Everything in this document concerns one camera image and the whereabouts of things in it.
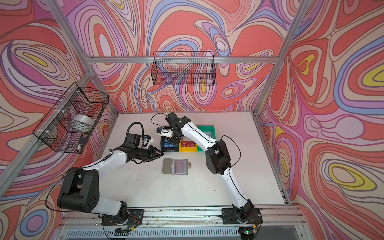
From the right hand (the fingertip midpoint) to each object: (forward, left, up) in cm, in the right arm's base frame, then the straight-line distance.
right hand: (175, 142), depth 94 cm
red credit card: (-14, -3, -7) cm, 16 cm away
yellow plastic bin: (-3, -7, -4) cm, 9 cm away
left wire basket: (-5, +49, +24) cm, 55 cm away
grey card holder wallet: (-13, +4, -7) cm, 15 cm away
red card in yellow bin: (+2, -8, -7) cm, 11 cm away
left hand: (-9, +7, +2) cm, 12 cm away
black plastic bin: (+1, +7, -5) cm, 8 cm away
